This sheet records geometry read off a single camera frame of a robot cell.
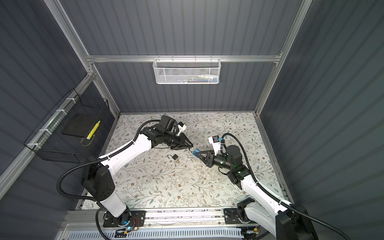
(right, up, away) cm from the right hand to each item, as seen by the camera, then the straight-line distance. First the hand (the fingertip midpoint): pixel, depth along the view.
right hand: (199, 156), depth 74 cm
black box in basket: (-60, +16, +3) cm, 62 cm away
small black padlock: (-15, -5, +22) cm, 28 cm away
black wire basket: (-65, +9, -11) cm, 67 cm away
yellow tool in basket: (-53, +13, 0) cm, 54 cm away
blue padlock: (-2, +2, 0) cm, 3 cm away
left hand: (-3, +5, +4) cm, 7 cm away
